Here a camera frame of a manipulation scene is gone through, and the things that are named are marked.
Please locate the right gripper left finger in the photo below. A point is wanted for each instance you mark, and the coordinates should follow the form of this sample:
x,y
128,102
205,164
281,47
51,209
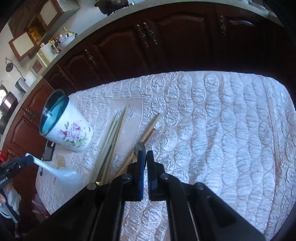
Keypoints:
x,y
136,185

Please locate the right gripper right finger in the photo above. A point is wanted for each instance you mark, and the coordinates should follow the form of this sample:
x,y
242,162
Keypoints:
x,y
154,171

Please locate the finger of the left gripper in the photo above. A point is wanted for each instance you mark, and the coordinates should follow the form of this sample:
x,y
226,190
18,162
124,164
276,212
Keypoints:
x,y
14,166

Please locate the long tan wooden chopstick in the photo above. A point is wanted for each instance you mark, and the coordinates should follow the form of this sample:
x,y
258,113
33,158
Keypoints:
x,y
146,134

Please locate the dark wooden chopstick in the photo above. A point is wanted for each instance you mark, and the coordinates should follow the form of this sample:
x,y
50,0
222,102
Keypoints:
x,y
104,173

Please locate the white plastic ladle spoon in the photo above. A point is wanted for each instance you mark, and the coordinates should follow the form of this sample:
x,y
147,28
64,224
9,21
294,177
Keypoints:
x,y
68,178

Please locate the floral white enamel cup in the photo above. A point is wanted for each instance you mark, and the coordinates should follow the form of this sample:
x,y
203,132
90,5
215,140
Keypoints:
x,y
62,123

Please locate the dark wood kitchen cabinets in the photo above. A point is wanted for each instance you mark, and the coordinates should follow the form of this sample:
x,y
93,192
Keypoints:
x,y
164,38

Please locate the black phone on table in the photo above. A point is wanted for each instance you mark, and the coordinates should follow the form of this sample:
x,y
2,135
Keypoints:
x,y
48,151

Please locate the white quilted table cloth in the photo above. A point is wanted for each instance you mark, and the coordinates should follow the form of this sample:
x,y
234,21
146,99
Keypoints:
x,y
234,132

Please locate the white microwave oven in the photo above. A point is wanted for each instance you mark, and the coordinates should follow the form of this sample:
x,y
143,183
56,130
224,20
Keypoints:
x,y
42,59

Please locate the white mixing bowl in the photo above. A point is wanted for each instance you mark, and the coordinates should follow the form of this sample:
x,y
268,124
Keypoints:
x,y
67,41

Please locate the dark cooking pot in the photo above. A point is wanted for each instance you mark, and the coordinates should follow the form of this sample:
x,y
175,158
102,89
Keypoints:
x,y
108,7

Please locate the copper pot on wall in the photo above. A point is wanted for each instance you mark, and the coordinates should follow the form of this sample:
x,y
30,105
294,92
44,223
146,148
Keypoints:
x,y
9,104

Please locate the wall cupboard with white doors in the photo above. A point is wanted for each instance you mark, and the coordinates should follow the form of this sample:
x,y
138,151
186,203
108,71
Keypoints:
x,y
35,22

